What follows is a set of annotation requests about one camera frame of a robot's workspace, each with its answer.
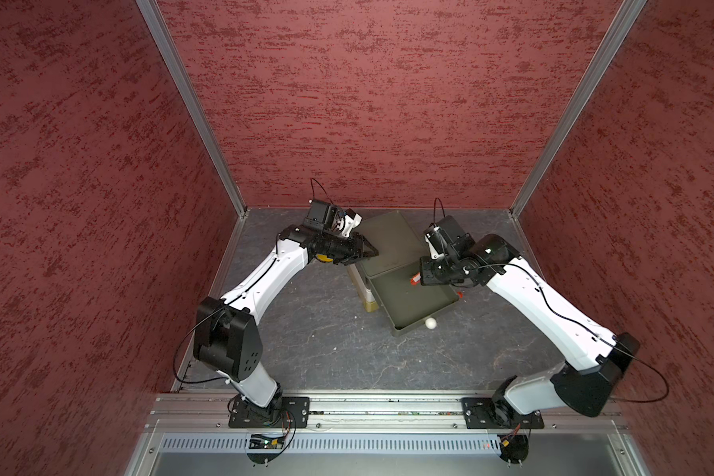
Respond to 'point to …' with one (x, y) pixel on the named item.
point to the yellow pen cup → (323, 258)
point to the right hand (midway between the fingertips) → (424, 280)
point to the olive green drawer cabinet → (399, 241)
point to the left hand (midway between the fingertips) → (371, 259)
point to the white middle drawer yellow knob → (370, 297)
